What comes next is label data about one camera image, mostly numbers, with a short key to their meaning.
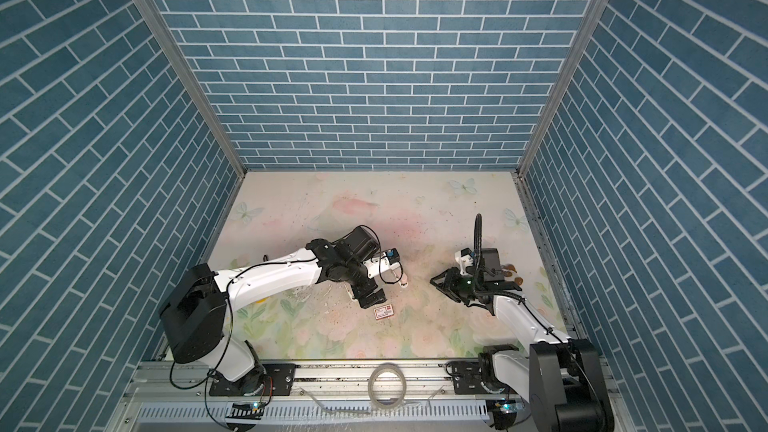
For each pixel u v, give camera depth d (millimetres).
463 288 751
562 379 413
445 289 768
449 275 801
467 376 735
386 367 753
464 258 825
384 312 843
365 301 727
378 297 725
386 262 726
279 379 735
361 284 736
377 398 722
